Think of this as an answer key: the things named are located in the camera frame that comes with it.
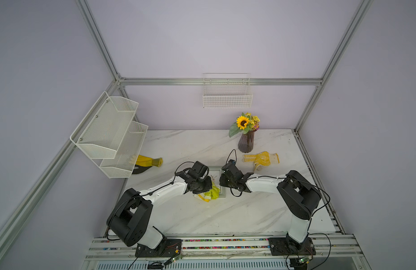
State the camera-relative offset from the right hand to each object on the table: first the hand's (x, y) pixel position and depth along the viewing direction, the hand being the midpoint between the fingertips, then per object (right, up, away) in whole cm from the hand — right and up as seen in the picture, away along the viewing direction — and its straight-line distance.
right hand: (221, 182), depth 95 cm
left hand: (-6, -1, -9) cm, 11 cm away
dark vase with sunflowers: (+13, +33, -7) cm, 36 cm away
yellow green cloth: (-5, -3, -12) cm, 13 cm away
